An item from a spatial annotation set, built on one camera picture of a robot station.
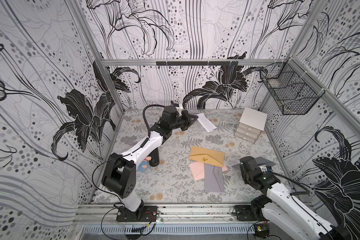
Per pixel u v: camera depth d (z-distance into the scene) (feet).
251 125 2.97
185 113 2.32
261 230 2.30
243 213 2.36
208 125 2.62
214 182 2.73
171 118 2.07
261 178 1.88
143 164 2.75
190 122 2.35
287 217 1.76
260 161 3.01
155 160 2.93
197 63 2.98
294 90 2.88
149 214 2.37
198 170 2.90
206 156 2.92
